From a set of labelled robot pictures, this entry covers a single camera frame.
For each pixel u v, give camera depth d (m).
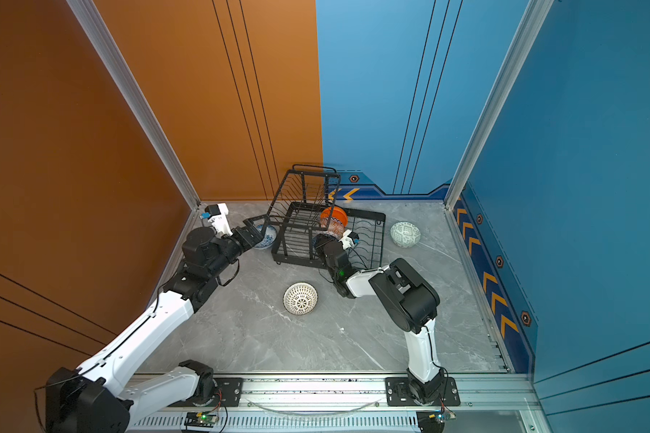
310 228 0.81
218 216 0.66
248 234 0.66
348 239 0.87
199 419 0.71
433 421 0.70
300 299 0.89
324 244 0.83
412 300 0.52
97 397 0.38
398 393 0.72
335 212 1.05
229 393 0.73
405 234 1.08
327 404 0.72
